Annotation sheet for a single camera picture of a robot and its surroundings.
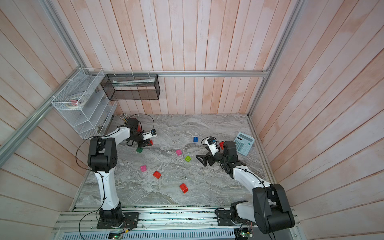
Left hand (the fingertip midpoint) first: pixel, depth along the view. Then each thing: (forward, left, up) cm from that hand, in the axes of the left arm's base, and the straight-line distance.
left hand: (148, 142), depth 104 cm
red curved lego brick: (-24, -43, +33) cm, 59 cm away
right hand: (-14, -37, +11) cm, 41 cm away
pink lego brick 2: (-20, -1, +1) cm, 20 cm away
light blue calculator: (-2, -67, +2) cm, 67 cm away
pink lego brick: (-9, -22, +1) cm, 24 cm away
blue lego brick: (+2, -33, +1) cm, 34 cm away
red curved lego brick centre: (-24, -10, +1) cm, 26 cm away
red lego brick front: (-32, -26, +1) cm, 41 cm away
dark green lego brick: (-7, +4, +2) cm, 9 cm away
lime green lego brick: (-13, -28, +1) cm, 31 cm away
